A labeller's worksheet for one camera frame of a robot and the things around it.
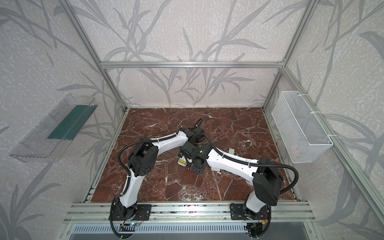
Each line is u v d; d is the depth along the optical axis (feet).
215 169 2.84
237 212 2.41
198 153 1.84
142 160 1.78
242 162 1.52
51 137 2.11
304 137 2.00
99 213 2.47
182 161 2.93
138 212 2.37
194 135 2.27
